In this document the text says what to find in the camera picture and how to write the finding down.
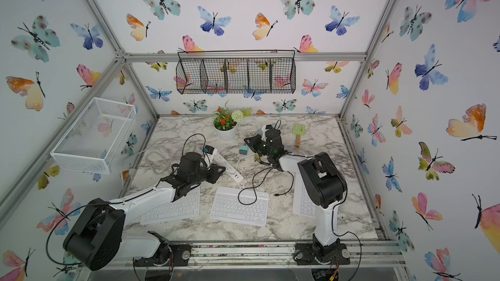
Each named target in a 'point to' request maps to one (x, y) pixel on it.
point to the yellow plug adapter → (256, 157)
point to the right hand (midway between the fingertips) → (243, 138)
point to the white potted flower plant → (225, 121)
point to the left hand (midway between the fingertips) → (224, 166)
